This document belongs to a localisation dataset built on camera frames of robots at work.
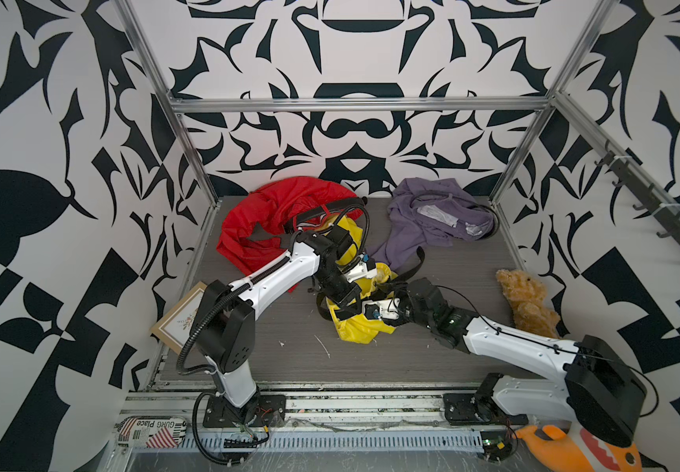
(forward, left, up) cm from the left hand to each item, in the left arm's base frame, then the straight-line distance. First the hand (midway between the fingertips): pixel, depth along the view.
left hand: (353, 305), depth 78 cm
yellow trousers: (-4, -1, -6) cm, 7 cm away
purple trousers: (+40, -31, -8) cm, 51 cm away
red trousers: (+40, +19, -2) cm, 45 cm away
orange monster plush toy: (-32, -46, -8) cm, 56 cm away
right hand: (+6, -8, -1) cm, 10 cm away
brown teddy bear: (+3, -51, -6) cm, 51 cm away
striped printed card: (-25, +48, -11) cm, 55 cm away
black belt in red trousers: (+35, +8, +1) cm, 35 cm away
